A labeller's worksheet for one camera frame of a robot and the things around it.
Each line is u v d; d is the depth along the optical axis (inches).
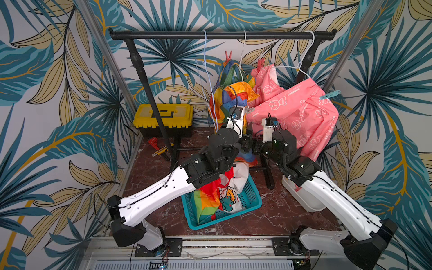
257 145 23.9
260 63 35.6
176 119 41.0
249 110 26.1
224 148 15.5
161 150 40.6
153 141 43.1
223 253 28.7
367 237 15.2
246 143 19.8
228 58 27.7
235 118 17.8
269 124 22.8
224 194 32.7
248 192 33.7
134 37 30.0
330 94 21.4
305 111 24.6
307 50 21.3
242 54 34.7
